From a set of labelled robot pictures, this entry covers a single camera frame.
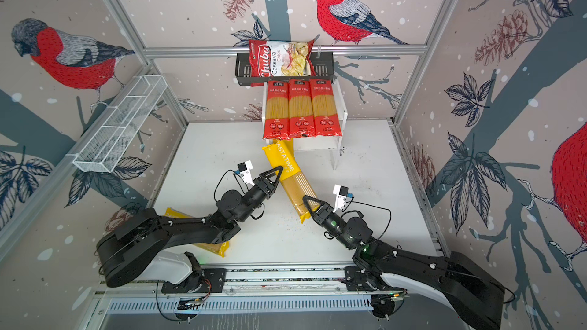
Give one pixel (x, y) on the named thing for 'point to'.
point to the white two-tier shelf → (314, 143)
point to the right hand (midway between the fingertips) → (300, 204)
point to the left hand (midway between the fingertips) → (282, 172)
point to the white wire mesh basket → (119, 123)
